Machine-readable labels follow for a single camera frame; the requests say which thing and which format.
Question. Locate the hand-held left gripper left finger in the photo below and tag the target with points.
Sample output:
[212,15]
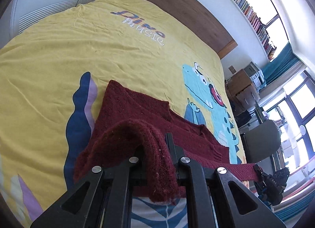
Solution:
[123,176]

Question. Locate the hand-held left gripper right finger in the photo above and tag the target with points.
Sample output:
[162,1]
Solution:
[172,144]

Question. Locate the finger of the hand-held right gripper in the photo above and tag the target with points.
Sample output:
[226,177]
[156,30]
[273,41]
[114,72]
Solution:
[259,173]

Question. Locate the dark red knitted sweater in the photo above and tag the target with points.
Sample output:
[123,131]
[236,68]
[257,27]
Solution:
[128,109]

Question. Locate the grey office chair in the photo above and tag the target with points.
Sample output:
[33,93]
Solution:
[263,141]

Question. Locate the glass top desk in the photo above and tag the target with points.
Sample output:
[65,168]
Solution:
[286,148]

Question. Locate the black bag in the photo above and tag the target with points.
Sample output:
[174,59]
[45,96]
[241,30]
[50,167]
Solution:
[242,118]

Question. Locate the white round desk lamp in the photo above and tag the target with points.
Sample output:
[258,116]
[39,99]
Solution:
[303,130]

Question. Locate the large dark framed window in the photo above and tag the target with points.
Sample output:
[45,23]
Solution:
[300,100]

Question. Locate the wooden drawer cabinet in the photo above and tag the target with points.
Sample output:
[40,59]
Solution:
[242,85]

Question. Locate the white printer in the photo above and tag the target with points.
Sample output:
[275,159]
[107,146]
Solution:
[256,75]

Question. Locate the teal window curtain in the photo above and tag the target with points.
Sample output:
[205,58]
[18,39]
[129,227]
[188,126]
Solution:
[283,63]

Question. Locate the wooden bed headboard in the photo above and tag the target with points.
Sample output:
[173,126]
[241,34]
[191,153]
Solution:
[192,9]

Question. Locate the yellow dinosaur printed blanket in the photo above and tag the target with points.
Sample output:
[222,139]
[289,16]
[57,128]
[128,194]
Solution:
[73,45]

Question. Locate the row of books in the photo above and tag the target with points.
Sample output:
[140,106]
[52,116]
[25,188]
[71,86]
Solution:
[248,9]

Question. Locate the beige wall socket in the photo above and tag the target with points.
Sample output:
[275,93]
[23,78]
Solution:
[231,69]

